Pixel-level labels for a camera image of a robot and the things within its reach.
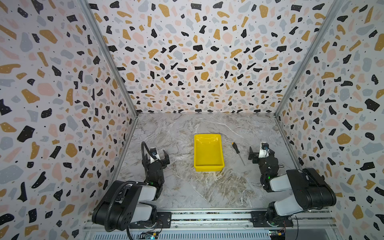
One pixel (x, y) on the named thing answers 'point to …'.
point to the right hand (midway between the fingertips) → (258, 144)
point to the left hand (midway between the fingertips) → (155, 151)
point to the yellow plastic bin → (208, 155)
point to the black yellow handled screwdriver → (238, 152)
